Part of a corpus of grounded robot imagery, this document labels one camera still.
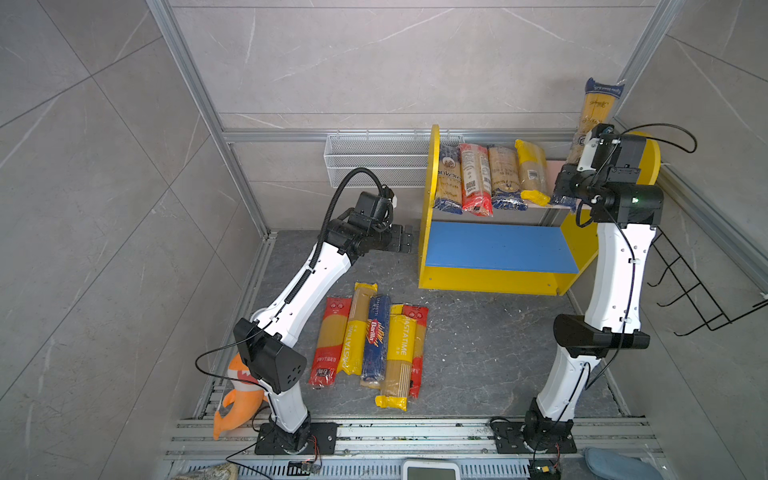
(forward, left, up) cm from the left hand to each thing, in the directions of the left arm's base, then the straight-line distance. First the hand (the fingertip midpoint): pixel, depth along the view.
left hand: (399, 228), depth 77 cm
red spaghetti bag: (-18, +21, -31) cm, 42 cm away
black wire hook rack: (-27, -62, +2) cm, 68 cm away
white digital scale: (-50, -5, -27) cm, 57 cm away
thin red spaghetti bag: (-11, -7, -29) cm, 32 cm away
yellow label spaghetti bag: (-21, +15, -30) cm, 40 cm away
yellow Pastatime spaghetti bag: (-32, +2, -26) cm, 41 cm away
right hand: (+3, -40, +15) cm, 43 cm away
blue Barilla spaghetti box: (-19, +7, -25) cm, 32 cm away
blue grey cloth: (-51, -48, -29) cm, 75 cm away
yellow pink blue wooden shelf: (+6, -47, -17) cm, 50 cm away
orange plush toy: (-33, +42, -28) cm, 60 cm away
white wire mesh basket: (+35, -2, -2) cm, 35 cm away
